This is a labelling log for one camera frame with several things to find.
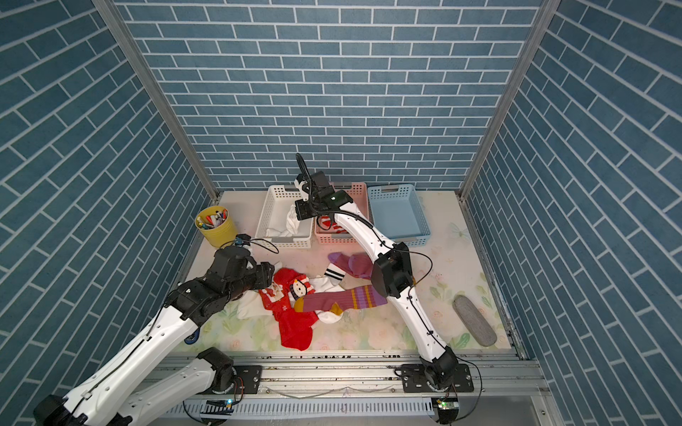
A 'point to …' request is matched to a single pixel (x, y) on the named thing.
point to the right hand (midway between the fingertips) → (297, 209)
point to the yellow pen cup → (216, 225)
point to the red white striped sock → (327, 223)
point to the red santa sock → (296, 327)
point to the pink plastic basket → (327, 230)
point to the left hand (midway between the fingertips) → (274, 268)
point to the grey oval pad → (474, 320)
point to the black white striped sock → (335, 274)
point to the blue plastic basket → (396, 211)
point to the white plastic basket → (278, 224)
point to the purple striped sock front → (354, 297)
